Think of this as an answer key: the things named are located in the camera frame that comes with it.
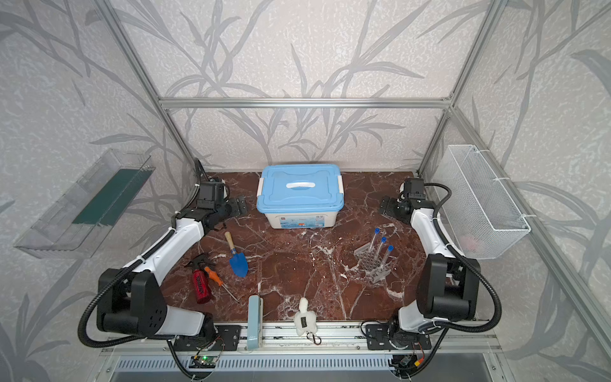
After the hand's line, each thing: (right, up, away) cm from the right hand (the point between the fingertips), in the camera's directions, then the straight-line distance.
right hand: (392, 202), depth 91 cm
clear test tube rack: (-7, -24, -2) cm, 25 cm away
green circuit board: (-64, -48, -19) cm, 82 cm away
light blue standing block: (-48, -37, -18) cm, 64 cm away
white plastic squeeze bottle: (-33, -36, -17) cm, 52 cm away
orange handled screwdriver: (-65, -28, -6) cm, 71 cm away
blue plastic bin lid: (-36, +6, 0) cm, 36 cm away
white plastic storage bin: (-35, -7, +3) cm, 36 cm away
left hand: (-59, +2, -2) cm, 59 cm away
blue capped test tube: (-6, -16, -7) cm, 19 cm away
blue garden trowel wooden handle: (-59, -23, -1) cm, 64 cm away
